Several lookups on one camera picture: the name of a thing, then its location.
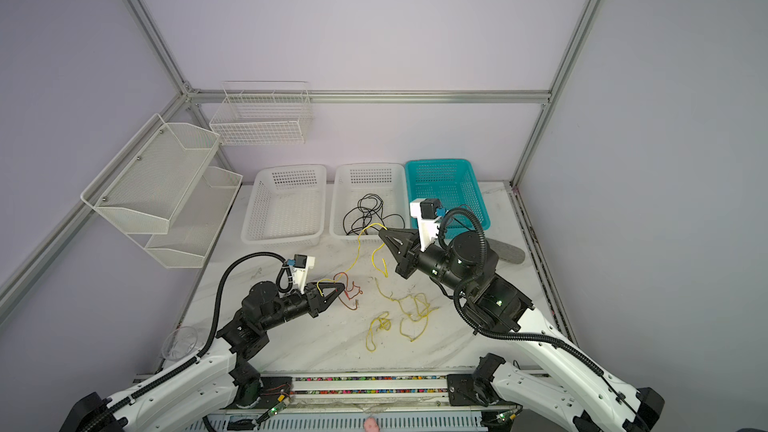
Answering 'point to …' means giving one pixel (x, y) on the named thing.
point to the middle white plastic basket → (351, 180)
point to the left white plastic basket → (288, 207)
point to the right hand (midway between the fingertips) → (379, 232)
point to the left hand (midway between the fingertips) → (342, 288)
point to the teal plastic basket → (454, 184)
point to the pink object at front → (371, 425)
